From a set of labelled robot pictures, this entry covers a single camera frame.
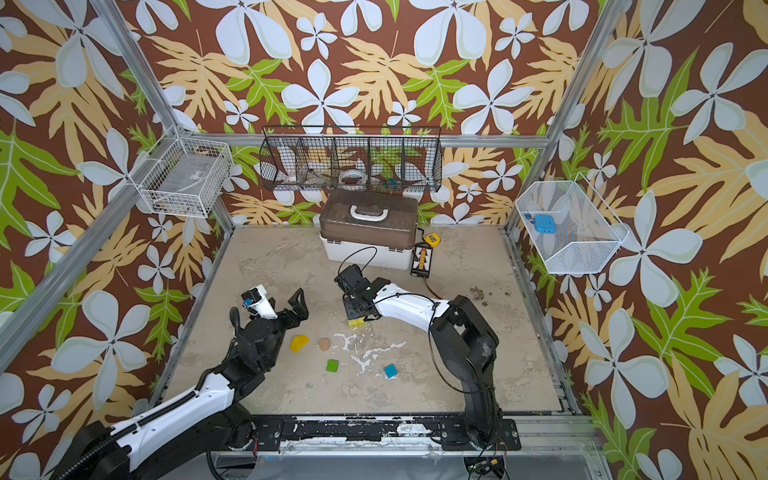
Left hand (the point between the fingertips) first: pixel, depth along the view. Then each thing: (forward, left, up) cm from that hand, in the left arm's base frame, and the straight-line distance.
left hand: (287, 291), depth 80 cm
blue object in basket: (+18, -73, +9) cm, 76 cm away
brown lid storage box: (+23, -16, +4) cm, 28 cm away
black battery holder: (+24, -40, -16) cm, 50 cm away
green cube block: (-14, -11, -19) cm, 26 cm away
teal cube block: (-15, -29, -18) cm, 37 cm away
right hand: (+3, -17, -13) cm, 21 cm away
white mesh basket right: (+17, -79, +9) cm, 82 cm away
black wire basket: (+44, -16, +13) cm, 48 cm away
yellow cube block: (-1, -19, -17) cm, 26 cm away
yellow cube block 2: (-2, -17, -16) cm, 24 cm away
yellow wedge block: (-8, -1, -16) cm, 18 cm away
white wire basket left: (+29, +31, +15) cm, 46 cm away
